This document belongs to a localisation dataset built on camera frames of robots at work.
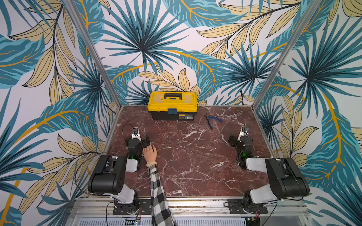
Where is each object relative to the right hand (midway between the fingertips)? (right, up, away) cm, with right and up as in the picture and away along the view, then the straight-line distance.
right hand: (240, 134), depth 92 cm
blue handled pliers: (-18, +11, +18) cm, 27 cm away
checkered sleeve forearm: (-48, -34, -26) cm, 65 cm away
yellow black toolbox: (-43, +20, +6) cm, 48 cm away
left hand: (-67, -1, 0) cm, 67 cm away
